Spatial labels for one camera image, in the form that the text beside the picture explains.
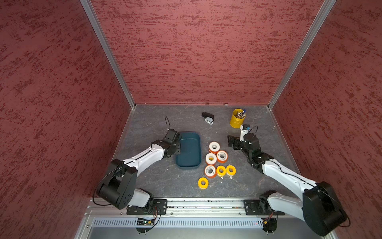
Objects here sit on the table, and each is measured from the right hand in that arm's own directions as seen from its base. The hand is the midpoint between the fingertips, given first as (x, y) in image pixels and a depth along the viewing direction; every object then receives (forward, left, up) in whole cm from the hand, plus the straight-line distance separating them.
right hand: (234, 138), depth 87 cm
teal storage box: (-6, +27, -11) cm, 30 cm away
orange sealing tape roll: (-1, +12, -8) cm, 14 cm away
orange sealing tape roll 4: (-16, +15, -9) cm, 24 cm away
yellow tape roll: (-16, +9, -11) cm, 21 cm away
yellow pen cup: (+16, -6, -1) cm, 18 cm away
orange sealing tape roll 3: (-7, +7, -9) cm, 14 cm away
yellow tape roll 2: (-15, +3, -11) cm, 19 cm away
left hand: (-4, +36, -7) cm, 37 cm away
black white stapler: (+23, +12, -9) cm, 28 cm away
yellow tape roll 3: (-24, +20, -10) cm, 33 cm away
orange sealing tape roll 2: (-9, +15, -8) cm, 19 cm away
